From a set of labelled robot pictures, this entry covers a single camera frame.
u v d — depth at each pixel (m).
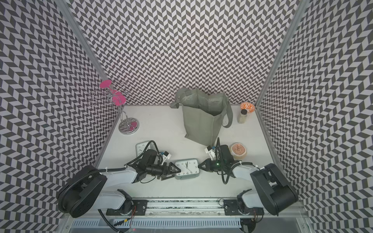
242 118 1.02
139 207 0.73
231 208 0.74
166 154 0.82
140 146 0.92
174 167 0.77
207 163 0.78
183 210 0.73
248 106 1.13
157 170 0.75
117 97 0.90
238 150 0.91
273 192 0.42
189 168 0.84
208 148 0.84
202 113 0.79
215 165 0.75
